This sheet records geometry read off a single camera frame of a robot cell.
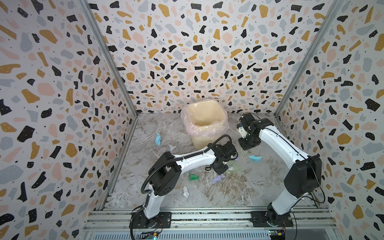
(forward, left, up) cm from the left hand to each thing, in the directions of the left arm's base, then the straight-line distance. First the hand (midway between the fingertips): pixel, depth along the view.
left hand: (221, 166), depth 85 cm
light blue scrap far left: (+23, +41, -6) cm, 48 cm away
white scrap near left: (+17, +32, -7) cm, 37 cm away
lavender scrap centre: (-4, +2, -7) cm, 9 cm away
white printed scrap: (+1, -6, -5) cm, 8 cm away
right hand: (+10, -13, +8) cm, 18 cm away
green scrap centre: (-3, +16, -7) cm, 18 cm away
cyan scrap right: (+8, -23, -6) cm, 26 cm away
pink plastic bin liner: (+13, +9, +16) cm, 22 cm away
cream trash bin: (+32, +10, +11) cm, 35 cm away
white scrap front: (-12, +20, -6) cm, 24 cm away
